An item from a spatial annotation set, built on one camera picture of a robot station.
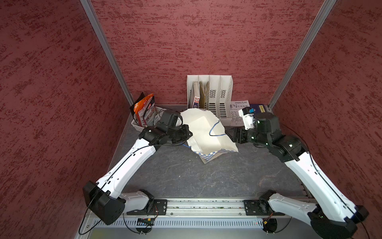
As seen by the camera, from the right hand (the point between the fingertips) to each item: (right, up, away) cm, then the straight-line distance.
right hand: (229, 134), depth 67 cm
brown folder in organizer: (-10, +22, +29) cm, 38 cm away
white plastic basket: (-45, +14, +43) cm, 64 cm away
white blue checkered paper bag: (-7, -6, +23) cm, 25 cm away
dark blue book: (+37, +16, +53) cm, 66 cm away
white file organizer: (-1, +28, +49) cm, 57 cm away
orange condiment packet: (-50, +14, +20) cm, 56 cm away
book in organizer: (-15, +21, +25) cm, 36 cm away
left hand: (-18, -2, +5) cm, 19 cm away
